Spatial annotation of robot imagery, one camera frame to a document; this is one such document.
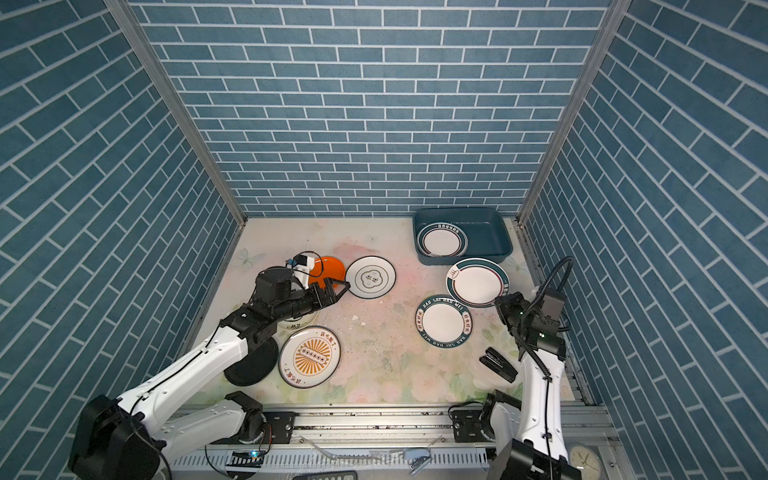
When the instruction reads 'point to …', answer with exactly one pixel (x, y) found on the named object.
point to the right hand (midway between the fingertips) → (495, 292)
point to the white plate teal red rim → (442, 239)
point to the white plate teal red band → (477, 282)
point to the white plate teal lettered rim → (443, 322)
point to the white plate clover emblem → (370, 277)
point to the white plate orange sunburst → (309, 356)
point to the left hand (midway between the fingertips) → (342, 290)
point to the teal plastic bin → (487, 229)
